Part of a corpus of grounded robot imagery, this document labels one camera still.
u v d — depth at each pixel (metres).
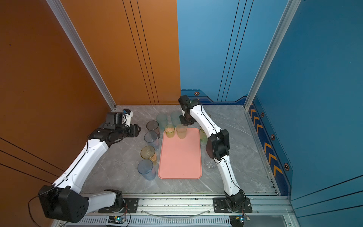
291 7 0.70
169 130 1.00
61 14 0.72
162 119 1.00
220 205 0.72
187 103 0.69
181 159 0.90
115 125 0.60
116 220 0.71
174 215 0.71
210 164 0.87
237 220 0.70
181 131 0.96
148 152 0.85
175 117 1.01
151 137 0.92
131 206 0.73
